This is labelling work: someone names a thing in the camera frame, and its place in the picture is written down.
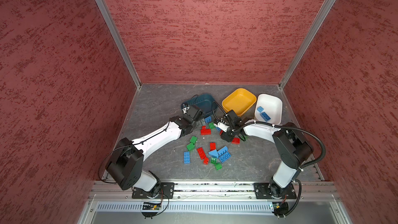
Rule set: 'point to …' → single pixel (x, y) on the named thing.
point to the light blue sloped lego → (213, 153)
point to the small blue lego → (260, 109)
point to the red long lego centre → (201, 153)
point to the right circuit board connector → (280, 209)
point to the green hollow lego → (213, 160)
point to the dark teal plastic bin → (205, 102)
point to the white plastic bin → (268, 109)
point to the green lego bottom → (218, 166)
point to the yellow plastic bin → (239, 101)
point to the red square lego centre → (212, 146)
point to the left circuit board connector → (147, 206)
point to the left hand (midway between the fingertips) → (195, 124)
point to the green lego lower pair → (190, 146)
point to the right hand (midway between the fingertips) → (225, 136)
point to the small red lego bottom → (205, 160)
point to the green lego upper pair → (193, 139)
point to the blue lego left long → (186, 157)
